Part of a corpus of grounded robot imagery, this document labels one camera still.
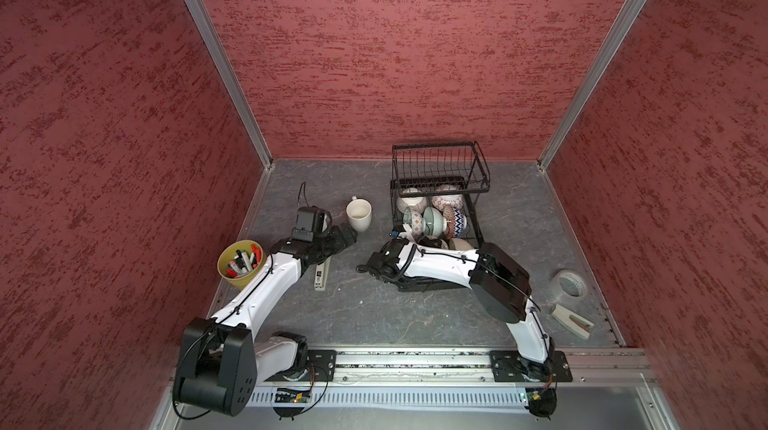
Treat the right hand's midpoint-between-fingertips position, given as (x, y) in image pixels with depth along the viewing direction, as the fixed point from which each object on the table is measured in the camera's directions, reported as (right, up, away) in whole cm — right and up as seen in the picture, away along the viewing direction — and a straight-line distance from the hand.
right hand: (440, 248), depth 85 cm
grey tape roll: (+40, -13, +4) cm, 43 cm away
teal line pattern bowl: (-1, +7, +6) cm, 9 cm away
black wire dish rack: (+4, +25, +29) cm, 39 cm away
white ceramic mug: (-25, +9, +14) cm, 30 cm away
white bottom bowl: (+5, +1, 0) cm, 5 cm away
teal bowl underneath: (-9, +8, +13) cm, 18 cm away
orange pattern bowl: (+6, +7, +6) cm, 11 cm away
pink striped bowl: (-10, +13, +16) cm, 23 cm away
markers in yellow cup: (-56, -4, -3) cm, 56 cm away
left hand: (-27, +1, +1) cm, 27 cm away
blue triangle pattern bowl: (+8, +13, +16) cm, 22 cm away
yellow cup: (-59, -1, -5) cm, 59 cm away
